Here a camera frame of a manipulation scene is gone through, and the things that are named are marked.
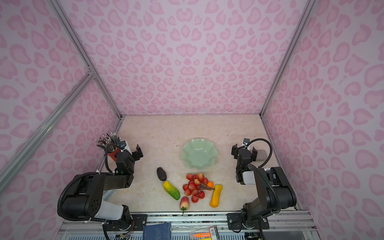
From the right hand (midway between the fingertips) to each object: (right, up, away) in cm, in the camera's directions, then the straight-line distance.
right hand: (246, 144), depth 91 cm
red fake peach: (-36, -28, -16) cm, 48 cm away
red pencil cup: (-80, -6, -1) cm, 80 cm away
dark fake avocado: (-50, -16, -5) cm, 53 cm away
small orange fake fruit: (-23, -20, -10) cm, 32 cm away
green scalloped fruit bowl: (-28, -7, +8) cm, 30 cm away
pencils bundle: (-79, +3, -8) cm, 80 cm away
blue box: (-48, -39, -21) cm, 65 cm away
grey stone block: (+10, -7, +2) cm, 13 cm away
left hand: (-70, 0, -1) cm, 70 cm away
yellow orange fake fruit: (-21, -27, -15) cm, 37 cm away
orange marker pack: (-24, -39, -22) cm, 51 cm away
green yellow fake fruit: (-43, -23, -11) cm, 51 cm away
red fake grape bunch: (-31, -22, -11) cm, 39 cm away
